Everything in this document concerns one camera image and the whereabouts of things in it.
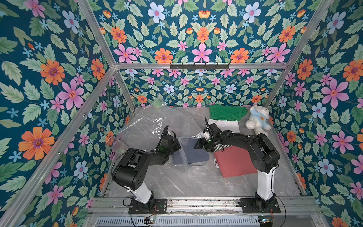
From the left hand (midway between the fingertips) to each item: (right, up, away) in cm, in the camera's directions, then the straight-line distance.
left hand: (181, 141), depth 95 cm
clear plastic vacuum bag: (-31, +8, +10) cm, 34 cm away
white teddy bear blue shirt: (+55, +14, +6) cm, 58 cm away
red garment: (+32, -10, -13) cm, 36 cm away
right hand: (+13, -3, -1) cm, 14 cm away
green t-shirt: (+38, +21, +19) cm, 47 cm away
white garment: (+37, +11, +10) cm, 40 cm away
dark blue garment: (+5, -8, -5) cm, 11 cm away
